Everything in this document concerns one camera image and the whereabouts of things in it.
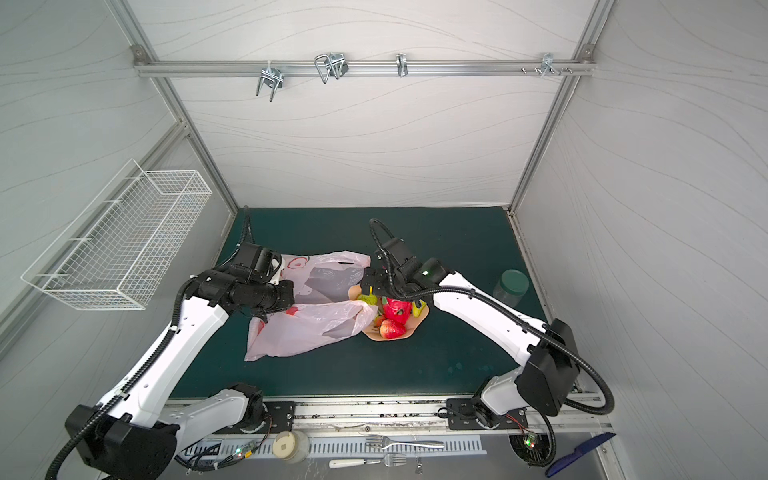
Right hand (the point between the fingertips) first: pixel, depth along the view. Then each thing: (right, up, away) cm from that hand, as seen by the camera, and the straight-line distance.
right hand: (380, 277), depth 78 cm
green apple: (-3, -8, +10) cm, 13 cm away
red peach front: (+3, -15, +2) cm, 15 cm away
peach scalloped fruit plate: (+9, -15, +6) cm, 18 cm away
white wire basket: (-61, +8, -10) cm, 62 cm away
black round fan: (+38, -41, -6) cm, 56 cm away
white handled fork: (+3, -42, -9) cm, 43 cm away
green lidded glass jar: (+38, -4, +7) cm, 39 cm away
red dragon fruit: (+5, -10, +6) cm, 13 cm away
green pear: (+11, -11, +8) cm, 17 cm away
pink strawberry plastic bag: (-14, -7, -7) cm, 17 cm away
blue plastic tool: (+48, -39, -9) cm, 63 cm away
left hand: (-21, -4, -2) cm, 21 cm away
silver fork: (+2, -38, -9) cm, 39 cm away
